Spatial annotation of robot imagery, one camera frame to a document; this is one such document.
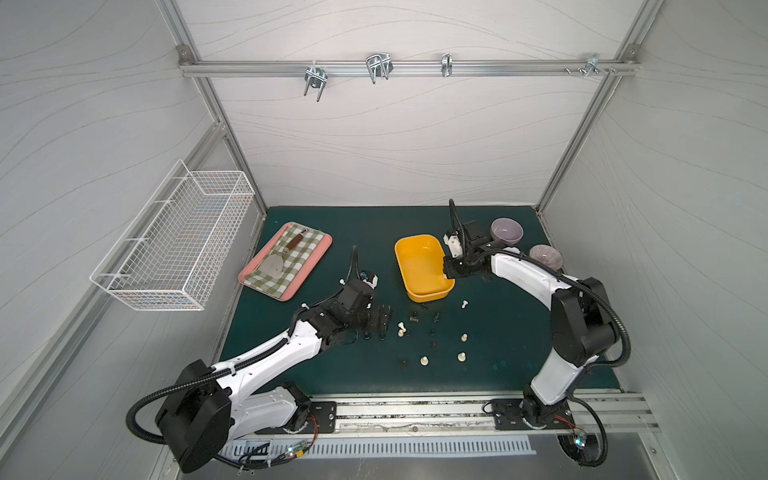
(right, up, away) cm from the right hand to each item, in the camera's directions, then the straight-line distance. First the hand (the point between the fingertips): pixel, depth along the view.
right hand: (447, 266), depth 93 cm
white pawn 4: (-9, -25, -11) cm, 29 cm away
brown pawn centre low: (-6, -22, -8) cm, 24 cm away
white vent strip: (-14, -41, -22) cm, 48 cm away
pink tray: (-47, -3, +9) cm, 48 cm away
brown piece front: (-14, -26, -12) cm, 32 cm away
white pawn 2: (+4, -20, -7) cm, 21 cm away
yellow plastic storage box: (-8, +1, +10) cm, 12 cm away
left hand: (-21, -11, -11) cm, 26 cm away
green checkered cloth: (-53, +1, +11) cm, 54 cm away
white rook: (-14, -19, -5) cm, 24 cm away
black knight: (-11, -16, -2) cm, 19 cm away
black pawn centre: (-5, -19, -5) cm, 21 cm away
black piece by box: (-4, -15, -2) cm, 16 cm away
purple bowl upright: (+26, +12, +18) cm, 34 cm away
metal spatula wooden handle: (-59, 0, +9) cm, 59 cm away
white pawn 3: (+2, -24, -11) cm, 27 cm away
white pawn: (+6, -11, 0) cm, 13 cm away
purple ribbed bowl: (+37, +3, +10) cm, 38 cm away
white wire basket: (-70, +4, -26) cm, 74 cm away
